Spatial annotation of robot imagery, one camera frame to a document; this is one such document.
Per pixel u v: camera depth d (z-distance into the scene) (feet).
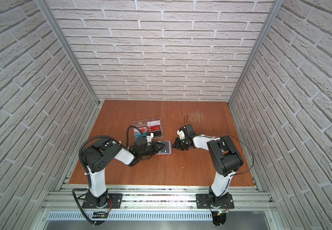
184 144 2.71
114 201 2.44
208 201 2.20
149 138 2.91
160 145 2.99
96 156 1.67
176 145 2.73
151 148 2.73
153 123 3.20
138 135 3.11
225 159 1.61
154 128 3.20
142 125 3.20
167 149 3.01
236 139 1.74
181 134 2.95
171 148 3.03
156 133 3.18
